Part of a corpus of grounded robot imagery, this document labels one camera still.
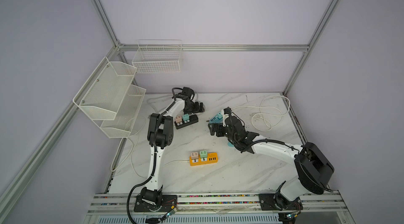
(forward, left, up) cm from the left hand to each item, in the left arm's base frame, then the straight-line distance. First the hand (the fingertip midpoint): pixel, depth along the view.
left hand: (198, 111), depth 104 cm
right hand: (-18, -9, +11) cm, 23 cm away
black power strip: (-5, +3, -2) cm, 6 cm away
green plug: (-31, -4, +2) cm, 31 cm away
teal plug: (-7, +8, +2) cm, 10 cm away
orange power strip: (-32, -9, -1) cm, 33 cm away
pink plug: (-8, +12, +2) cm, 15 cm away
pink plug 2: (-32, +1, +2) cm, 32 cm away
